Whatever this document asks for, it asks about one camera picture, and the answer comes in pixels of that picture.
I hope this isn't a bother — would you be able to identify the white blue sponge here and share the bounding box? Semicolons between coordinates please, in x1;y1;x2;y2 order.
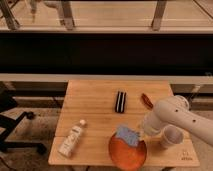
116;125;139;147

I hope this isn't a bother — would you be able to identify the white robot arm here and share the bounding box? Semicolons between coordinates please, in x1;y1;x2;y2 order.
142;95;213;146

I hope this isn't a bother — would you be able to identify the orange ceramic bowl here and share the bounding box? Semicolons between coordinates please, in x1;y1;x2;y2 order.
108;134;147;171

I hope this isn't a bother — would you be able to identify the wooden table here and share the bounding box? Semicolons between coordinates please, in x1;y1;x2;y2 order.
49;80;199;167

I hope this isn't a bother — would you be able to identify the red brown tool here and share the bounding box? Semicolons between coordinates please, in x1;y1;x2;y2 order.
141;93;153;109

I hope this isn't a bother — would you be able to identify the white plastic bottle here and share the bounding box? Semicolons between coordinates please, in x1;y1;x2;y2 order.
58;120;86;157

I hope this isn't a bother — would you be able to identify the white paper cup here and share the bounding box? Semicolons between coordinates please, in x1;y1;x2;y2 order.
160;125;184;149

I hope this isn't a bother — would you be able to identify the black office chair base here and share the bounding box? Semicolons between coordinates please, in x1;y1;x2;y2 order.
0;82;48;156

